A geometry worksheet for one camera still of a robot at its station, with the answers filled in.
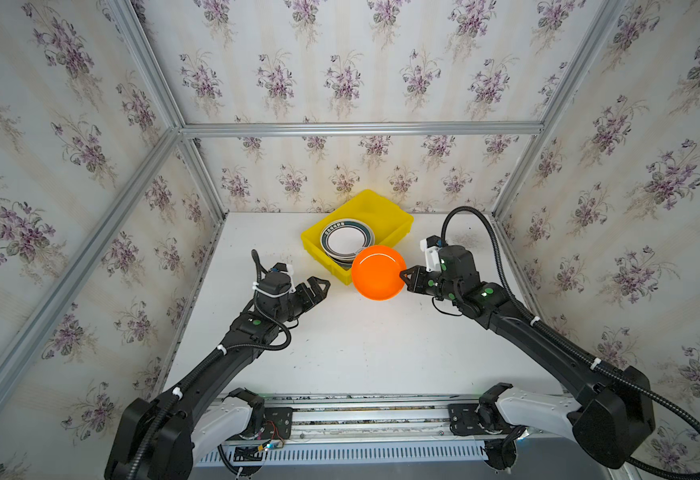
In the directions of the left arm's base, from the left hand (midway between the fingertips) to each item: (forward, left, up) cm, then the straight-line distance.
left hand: (321, 287), depth 81 cm
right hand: (+1, -20, +5) cm, 21 cm away
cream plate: (+12, -7, -4) cm, 15 cm away
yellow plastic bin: (+33, -22, -9) cm, 41 cm away
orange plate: (+2, -15, +4) cm, 16 cm away
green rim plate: (+26, -7, -9) cm, 29 cm away
